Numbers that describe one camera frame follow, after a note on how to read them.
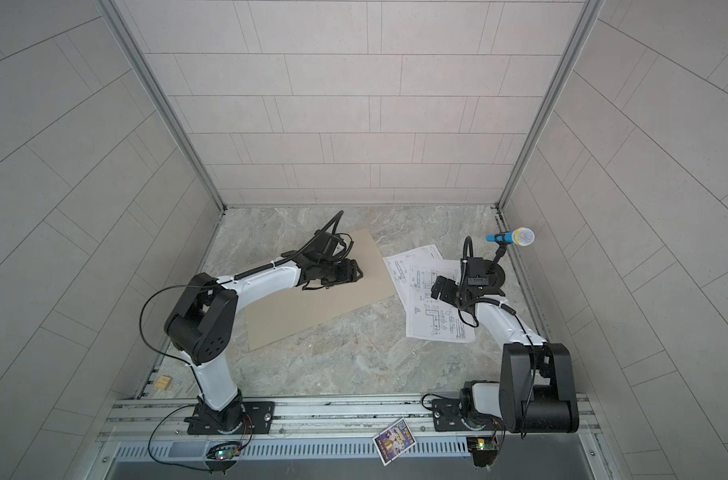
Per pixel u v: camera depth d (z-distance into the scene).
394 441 0.67
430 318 0.89
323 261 0.72
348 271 0.79
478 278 0.68
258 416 0.71
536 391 0.40
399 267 0.99
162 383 0.75
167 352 0.81
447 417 0.71
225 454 0.64
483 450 0.68
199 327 0.47
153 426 0.70
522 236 0.77
